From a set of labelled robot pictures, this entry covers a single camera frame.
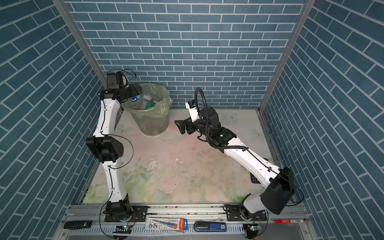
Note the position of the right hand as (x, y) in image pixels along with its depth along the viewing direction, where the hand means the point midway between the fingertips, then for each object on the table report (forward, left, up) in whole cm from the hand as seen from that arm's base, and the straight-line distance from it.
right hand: (181, 116), depth 72 cm
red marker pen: (-34, -55, -33) cm, 72 cm away
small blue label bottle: (+24, +28, -10) cm, 38 cm away
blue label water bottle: (+19, +33, -7) cm, 39 cm away
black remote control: (-45, +46, -29) cm, 71 cm away
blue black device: (-40, -17, -29) cm, 52 cm away
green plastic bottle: (+14, +21, -6) cm, 26 cm away
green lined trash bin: (+9, +20, -5) cm, 22 cm away
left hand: (+23, +32, -2) cm, 40 cm away
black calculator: (-15, -41, -34) cm, 55 cm away
